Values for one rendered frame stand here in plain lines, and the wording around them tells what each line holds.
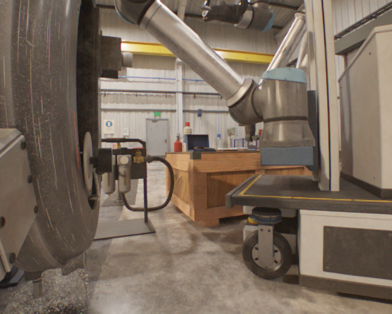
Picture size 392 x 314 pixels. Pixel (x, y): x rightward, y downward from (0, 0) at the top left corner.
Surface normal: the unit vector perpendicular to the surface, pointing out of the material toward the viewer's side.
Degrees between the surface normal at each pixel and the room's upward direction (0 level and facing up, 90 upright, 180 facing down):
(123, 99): 90
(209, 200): 90
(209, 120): 90
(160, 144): 90
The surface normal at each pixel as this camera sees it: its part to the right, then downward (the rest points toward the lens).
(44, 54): 0.84, 0.00
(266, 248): -0.39, 0.01
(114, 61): 0.33, -0.07
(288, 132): -0.32, -0.33
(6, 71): 0.72, 0.07
